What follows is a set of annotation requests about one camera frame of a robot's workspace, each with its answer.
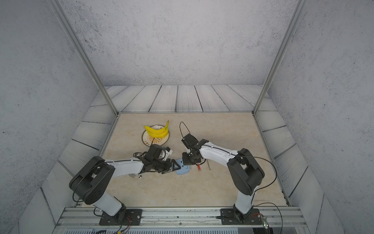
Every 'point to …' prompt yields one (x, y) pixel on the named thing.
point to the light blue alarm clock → (184, 169)
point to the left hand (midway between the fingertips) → (179, 169)
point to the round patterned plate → (148, 140)
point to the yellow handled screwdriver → (209, 166)
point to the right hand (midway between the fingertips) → (185, 163)
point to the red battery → (198, 167)
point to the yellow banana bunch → (158, 133)
